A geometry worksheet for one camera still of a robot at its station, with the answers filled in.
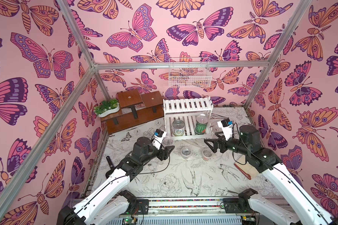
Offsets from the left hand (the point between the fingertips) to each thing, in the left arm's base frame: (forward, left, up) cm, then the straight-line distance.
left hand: (170, 142), depth 75 cm
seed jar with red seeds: (+1, -22, -16) cm, 27 cm away
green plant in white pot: (+26, +43, 0) cm, 50 cm away
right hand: (-1, -19, +6) cm, 20 cm away
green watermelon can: (+11, -18, +3) cm, 21 cm away
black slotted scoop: (-3, +39, -20) cm, 44 cm away
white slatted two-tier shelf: (+25, -12, -9) cm, 29 cm away
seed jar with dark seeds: (+2, -10, -16) cm, 18 cm away
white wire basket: (+47, -13, +13) cm, 50 cm away
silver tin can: (+11, -5, -1) cm, 12 cm away
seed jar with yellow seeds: (0, +1, +2) cm, 2 cm away
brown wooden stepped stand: (+37, +27, -12) cm, 47 cm away
